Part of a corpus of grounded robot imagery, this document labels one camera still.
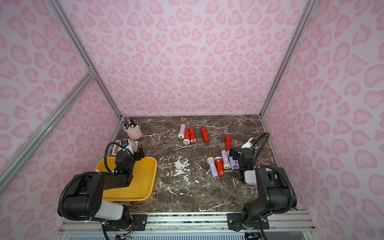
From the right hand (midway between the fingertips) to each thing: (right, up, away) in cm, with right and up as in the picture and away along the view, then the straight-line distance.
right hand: (240, 144), depth 93 cm
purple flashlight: (-38, +5, +11) cm, 40 cm away
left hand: (-65, 0, -2) cm, 65 cm away
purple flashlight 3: (-5, -12, -3) cm, 13 cm away
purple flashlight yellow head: (-9, -12, -3) cm, 15 cm away
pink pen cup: (-70, +10, +5) cm, 71 cm away
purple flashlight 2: (-19, -10, -2) cm, 21 cm away
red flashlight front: (-14, -12, -3) cm, 19 cm away
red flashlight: (-22, +6, +13) cm, 26 cm away
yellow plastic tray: (-57, -22, -11) cm, 62 cm away
